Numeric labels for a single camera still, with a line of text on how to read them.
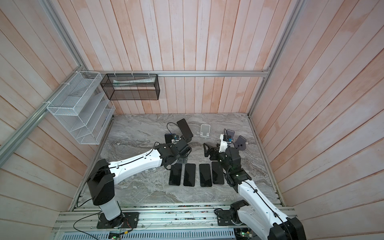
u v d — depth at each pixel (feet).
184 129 3.29
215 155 2.33
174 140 2.45
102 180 1.44
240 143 3.19
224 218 2.40
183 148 2.09
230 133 3.24
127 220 2.39
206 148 2.48
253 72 3.13
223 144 2.30
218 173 3.43
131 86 3.47
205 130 3.48
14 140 1.75
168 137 2.89
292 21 2.38
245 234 2.30
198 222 2.41
